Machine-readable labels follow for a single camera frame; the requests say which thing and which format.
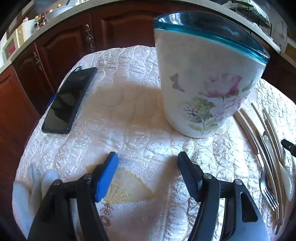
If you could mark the brown wooden chopstick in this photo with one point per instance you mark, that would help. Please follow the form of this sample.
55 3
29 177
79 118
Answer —
254 136

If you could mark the cream small oven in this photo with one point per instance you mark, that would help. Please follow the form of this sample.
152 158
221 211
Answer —
12 44

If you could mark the white bowl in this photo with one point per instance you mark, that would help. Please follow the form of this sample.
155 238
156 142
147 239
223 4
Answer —
59 11

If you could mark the dark wooden lower cabinets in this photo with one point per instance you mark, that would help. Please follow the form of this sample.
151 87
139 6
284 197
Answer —
57 51

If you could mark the white ceramic spoon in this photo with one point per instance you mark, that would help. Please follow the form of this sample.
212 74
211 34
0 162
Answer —
286 179

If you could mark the metal fork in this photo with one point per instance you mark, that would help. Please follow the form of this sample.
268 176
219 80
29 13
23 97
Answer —
268 193

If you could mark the black smartphone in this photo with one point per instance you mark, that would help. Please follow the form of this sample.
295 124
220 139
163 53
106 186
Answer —
64 102

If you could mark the speckled stone countertop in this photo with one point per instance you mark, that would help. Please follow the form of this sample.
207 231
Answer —
115 7

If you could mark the white glove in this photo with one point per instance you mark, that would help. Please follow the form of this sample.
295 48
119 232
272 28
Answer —
27 197

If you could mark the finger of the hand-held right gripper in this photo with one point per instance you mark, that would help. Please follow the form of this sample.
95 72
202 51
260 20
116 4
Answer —
289 145

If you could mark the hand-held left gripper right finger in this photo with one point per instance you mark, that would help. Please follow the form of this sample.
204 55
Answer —
189 173

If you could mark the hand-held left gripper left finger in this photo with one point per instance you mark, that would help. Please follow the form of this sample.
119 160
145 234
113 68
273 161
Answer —
106 176

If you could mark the dark sauce bottle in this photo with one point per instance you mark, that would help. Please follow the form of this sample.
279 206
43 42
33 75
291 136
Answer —
40 23

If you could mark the white quilted tablecloth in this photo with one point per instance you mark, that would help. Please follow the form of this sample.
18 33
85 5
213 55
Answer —
138 139

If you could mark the floral utensil holder teal rim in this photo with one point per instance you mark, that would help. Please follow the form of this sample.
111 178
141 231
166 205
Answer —
203 76

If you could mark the black dish rack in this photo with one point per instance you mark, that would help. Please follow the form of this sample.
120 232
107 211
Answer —
254 14

